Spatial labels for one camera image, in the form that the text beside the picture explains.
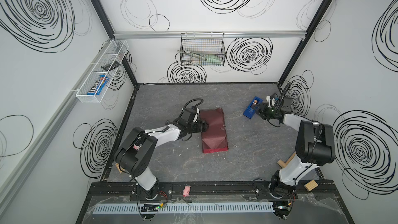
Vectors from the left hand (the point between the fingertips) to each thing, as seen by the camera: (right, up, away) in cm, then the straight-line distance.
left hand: (204, 126), depth 91 cm
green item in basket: (+5, +39, -4) cm, 39 cm away
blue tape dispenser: (+29, +8, +6) cm, 31 cm away
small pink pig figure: (-9, -27, -18) cm, 34 cm away
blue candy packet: (-50, +21, -22) cm, 59 cm away
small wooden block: (+52, -26, -15) cm, 60 cm away
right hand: (+31, +10, +3) cm, 33 cm away
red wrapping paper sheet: (+5, -6, -6) cm, 10 cm away
